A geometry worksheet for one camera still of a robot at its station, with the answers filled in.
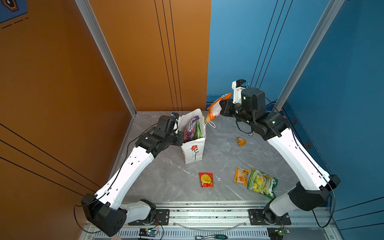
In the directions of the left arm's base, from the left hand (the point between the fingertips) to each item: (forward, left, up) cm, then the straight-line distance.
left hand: (181, 133), depth 75 cm
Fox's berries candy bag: (+5, -4, -3) cm, 7 cm away
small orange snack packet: (-12, -34, -23) cm, 43 cm away
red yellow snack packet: (-15, -14, -24) cm, 32 cm away
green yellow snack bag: (-17, -44, -22) cm, 52 cm away
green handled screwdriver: (-41, -18, -25) cm, 51 cm away
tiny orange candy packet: (+10, -38, -23) cm, 45 cm away
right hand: (+4, -17, +17) cm, 24 cm away
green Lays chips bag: (+2, -9, -4) cm, 10 cm away
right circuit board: (-39, -47, -27) cm, 66 cm away
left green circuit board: (-39, +14, -27) cm, 50 cm away
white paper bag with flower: (-5, -6, -9) cm, 12 cm away
